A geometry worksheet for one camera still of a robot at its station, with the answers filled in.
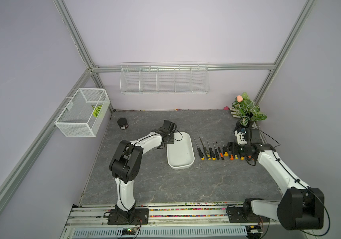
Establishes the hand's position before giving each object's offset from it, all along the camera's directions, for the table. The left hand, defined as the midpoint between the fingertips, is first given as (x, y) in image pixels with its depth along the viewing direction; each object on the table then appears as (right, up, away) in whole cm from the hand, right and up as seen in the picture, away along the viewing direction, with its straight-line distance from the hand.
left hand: (169, 139), depth 98 cm
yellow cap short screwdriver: (+36, -9, -4) cm, 38 cm away
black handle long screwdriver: (+28, -9, -2) cm, 29 cm away
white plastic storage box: (+7, -10, -3) cm, 13 cm away
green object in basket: (-39, +18, -17) cm, 46 cm away
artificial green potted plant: (+44, +16, -17) cm, 50 cm away
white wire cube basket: (-47, +15, -16) cm, 52 cm away
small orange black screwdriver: (+34, -10, -2) cm, 35 cm away
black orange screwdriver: (+40, -11, -5) cm, 42 cm away
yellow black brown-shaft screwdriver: (+25, -9, -4) cm, 27 cm away
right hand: (+38, -4, -11) cm, 39 cm away
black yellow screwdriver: (+21, -12, -4) cm, 25 cm away
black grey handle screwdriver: (+31, -10, -2) cm, 32 cm away
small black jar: (-35, +11, +11) cm, 38 cm away
